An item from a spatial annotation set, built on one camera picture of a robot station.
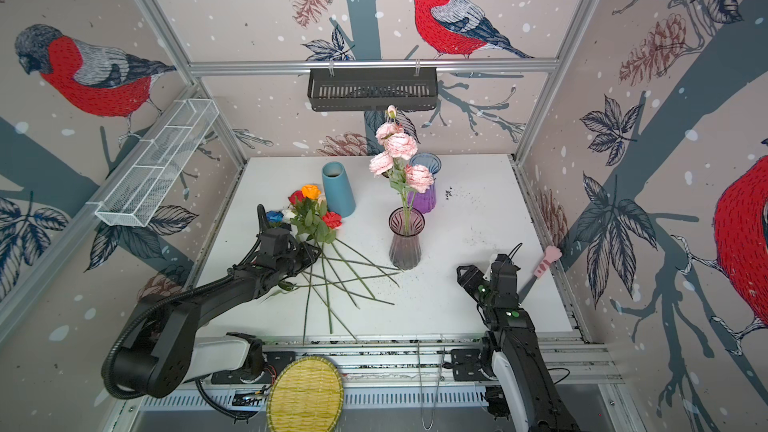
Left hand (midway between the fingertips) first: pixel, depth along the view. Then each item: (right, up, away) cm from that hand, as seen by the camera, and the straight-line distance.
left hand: (320, 250), depth 89 cm
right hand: (+43, -7, -3) cm, 43 cm away
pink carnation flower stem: (+29, +21, -16) cm, 39 cm away
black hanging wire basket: (+5, +54, +18) cm, 57 cm away
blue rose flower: (-17, +9, +9) cm, 22 cm away
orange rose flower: (-8, +17, +18) cm, 27 cm away
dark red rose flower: (-13, +16, +17) cm, 27 cm away
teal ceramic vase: (+4, +18, +6) cm, 19 cm away
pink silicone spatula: (+72, -2, +2) cm, 72 cm away
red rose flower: (+2, +8, +9) cm, 12 cm away
